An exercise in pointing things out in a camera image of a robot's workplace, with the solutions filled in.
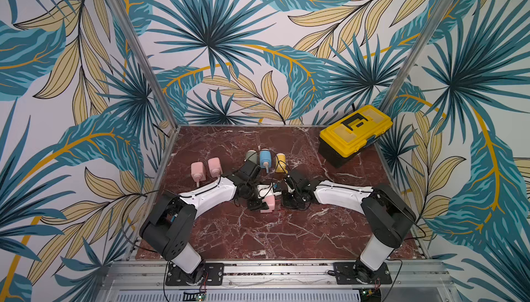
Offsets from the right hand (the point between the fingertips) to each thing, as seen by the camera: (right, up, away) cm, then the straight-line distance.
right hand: (281, 203), depth 90 cm
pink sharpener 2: (-37, +13, +3) cm, 39 cm away
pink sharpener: (-30, +15, +5) cm, 34 cm away
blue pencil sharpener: (-7, +19, +8) cm, 21 cm away
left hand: (-8, +2, -4) cm, 9 cm away
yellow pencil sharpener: (+1, +16, +17) cm, 23 cm away
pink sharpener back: (-5, +4, -10) cm, 12 cm away
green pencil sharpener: (-13, +20, +7) cm, 25 cm away
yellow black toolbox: (+29, +28, +2) cm, 40 cm away
